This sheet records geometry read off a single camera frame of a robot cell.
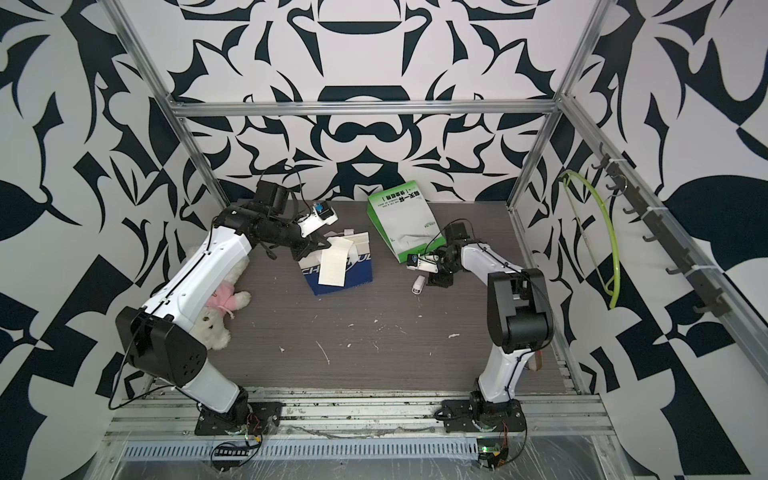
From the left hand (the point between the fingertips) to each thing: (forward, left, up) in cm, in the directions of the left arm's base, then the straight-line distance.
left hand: (322, 236), depth 80 cm
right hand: (+3, -32, -19) cm, 38 cm away
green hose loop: (+17, -70, +4) cm, 73 cm away
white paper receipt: (-5, -4, -2) cm, 7 cm away
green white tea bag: (+21, -24, -19) cm, 38 cm away
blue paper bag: (-4, -9, -10) cm, 14 cm away
